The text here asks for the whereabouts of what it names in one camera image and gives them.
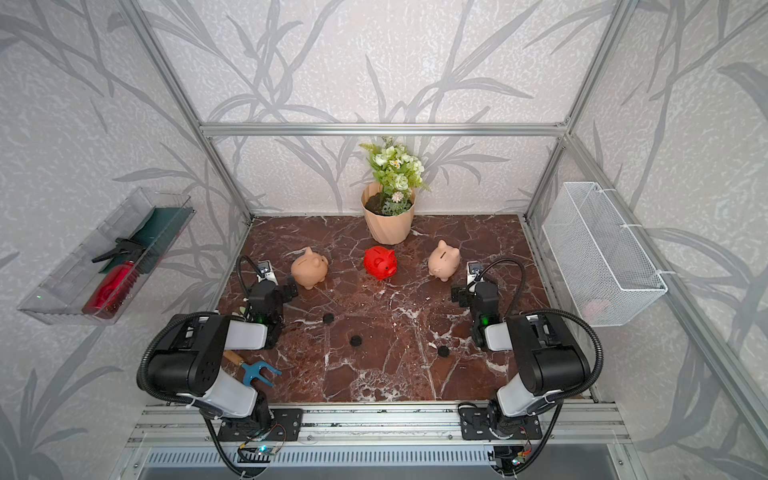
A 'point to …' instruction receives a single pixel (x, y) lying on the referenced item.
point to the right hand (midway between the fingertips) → (472, 275)
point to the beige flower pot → (386, 229)
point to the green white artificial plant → (397, 172)
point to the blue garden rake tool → (251, 370)
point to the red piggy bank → (380, 262)
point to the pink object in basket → (592, 310)
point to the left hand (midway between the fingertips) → (273, 276)
